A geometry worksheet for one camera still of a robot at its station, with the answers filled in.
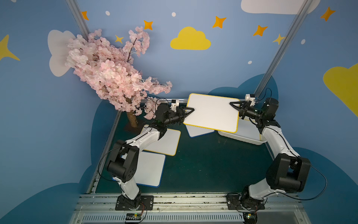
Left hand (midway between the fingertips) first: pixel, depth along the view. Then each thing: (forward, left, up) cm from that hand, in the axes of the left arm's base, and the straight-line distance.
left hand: (195, 110), depth 77 cm
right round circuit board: (-47, -31, -33) cm, 65 cm away
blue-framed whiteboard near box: (+5, -3, -30) cm, 31 cm away
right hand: (+3, -21, +3) cm, 21 cm away
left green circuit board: (-48, +32, -33) cm, 66 cm away
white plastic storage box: (-12, -27, -2) cm, 30 cm away
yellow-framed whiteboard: (-2, -10, +1) cm, 10 cm away
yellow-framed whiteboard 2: (-6, +17, -32) cm, 37 cm away
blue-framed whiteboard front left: (-23, +26, -30) cm, 46 cm away
